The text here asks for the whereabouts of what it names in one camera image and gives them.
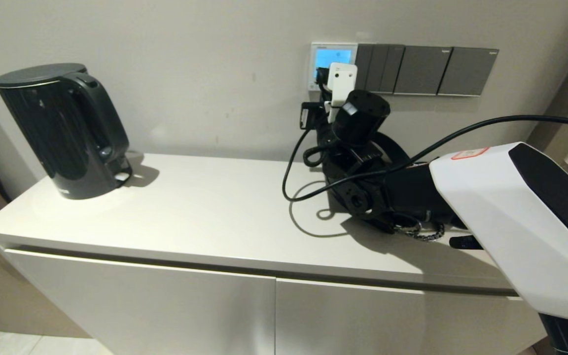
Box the white wall thermostat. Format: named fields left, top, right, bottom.
left=309, top=42, right=358, bottom=92

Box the white sideboard cabinet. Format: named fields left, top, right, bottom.
left=0, top=153, right=551, bottom=355

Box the white cabinet door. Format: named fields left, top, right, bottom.
left=5, top=248, right=276, bottom=355
left=275, top=277, right=546, bottom=355

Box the black electric kettle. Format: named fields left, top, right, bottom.
left=0, top=63, right=133, bottom=200

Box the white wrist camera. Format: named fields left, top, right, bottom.
left=327, top=63, right=358, bottom=124

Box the black leather chain handbag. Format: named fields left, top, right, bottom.
left=323, top=131, right=447, bottom=242

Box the grey triple wall switch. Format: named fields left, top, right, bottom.
left=355, top=43, right=406, bottom=94

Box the grey single wall switch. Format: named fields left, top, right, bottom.
left=393, top=45, right=455, bottom=96
left=437, top=47, right=499, bottom=97

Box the brown wooden door frame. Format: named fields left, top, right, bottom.
left=528, top=25, right=568, bottom=153

